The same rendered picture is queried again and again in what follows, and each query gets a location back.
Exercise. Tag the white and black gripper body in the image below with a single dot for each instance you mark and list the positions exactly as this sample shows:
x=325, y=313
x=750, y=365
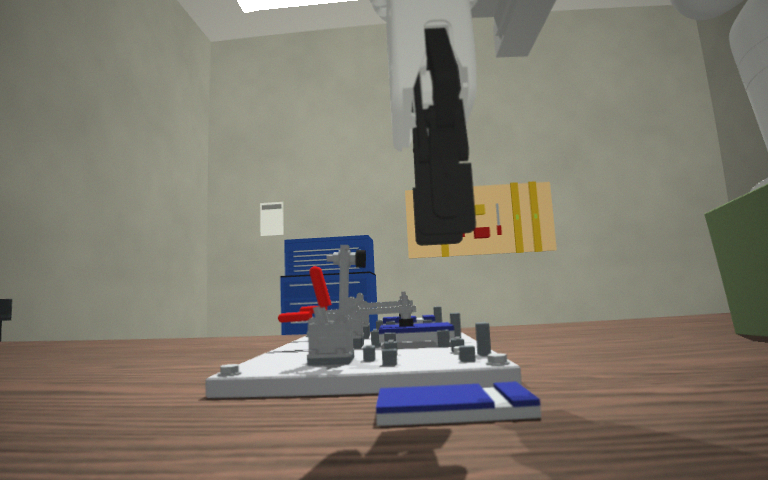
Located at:
x=406, y=50

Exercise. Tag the blue rectangular block with white band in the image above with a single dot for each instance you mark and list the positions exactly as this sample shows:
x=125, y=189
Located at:
x=455, y=403

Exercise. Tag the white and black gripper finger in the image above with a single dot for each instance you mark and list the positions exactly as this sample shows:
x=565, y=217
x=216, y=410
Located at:
x=423, y=240
x=445, y=195

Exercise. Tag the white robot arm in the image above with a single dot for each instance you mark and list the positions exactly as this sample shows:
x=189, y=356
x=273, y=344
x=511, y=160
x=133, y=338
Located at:
x=519, y=22

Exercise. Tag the blue metal plate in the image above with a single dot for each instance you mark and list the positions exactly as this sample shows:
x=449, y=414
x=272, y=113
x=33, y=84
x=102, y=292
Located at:
x=417, y=332

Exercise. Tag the blue rectangular block with white slot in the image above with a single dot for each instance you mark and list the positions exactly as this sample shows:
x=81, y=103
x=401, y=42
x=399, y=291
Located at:
x=415, y=320

